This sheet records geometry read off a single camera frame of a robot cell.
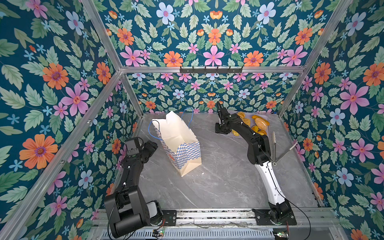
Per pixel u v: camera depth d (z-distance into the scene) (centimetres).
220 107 114
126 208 44
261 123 104
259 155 67
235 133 78
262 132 104
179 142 106
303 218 75
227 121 81
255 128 106
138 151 66
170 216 74
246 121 110
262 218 73
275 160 93
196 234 77
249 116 117
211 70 92
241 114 115
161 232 71
